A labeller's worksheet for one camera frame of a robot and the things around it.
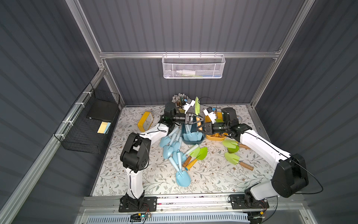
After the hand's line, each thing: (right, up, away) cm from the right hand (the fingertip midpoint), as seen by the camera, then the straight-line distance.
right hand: (197, 130), depth 76 cm
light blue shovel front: (-8, -29, +6) cm, 31 cm away
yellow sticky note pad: (-52, +2, -1) cm, 52 cm away
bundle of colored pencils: (-11, +20, +25) cm, 34 cm away
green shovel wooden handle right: (+26, -20, +13) cm, 35 cm away
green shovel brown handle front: (0, +11, +1) cm, 11 cm away
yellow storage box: (+16, -6, +22) cm, 28 cm away
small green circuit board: (-32, -45, -5) cm, 55 cm away
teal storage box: (-2, -6, +23) cm, 23 cm away
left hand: (+3, +5, -2) cm, 6 cm away
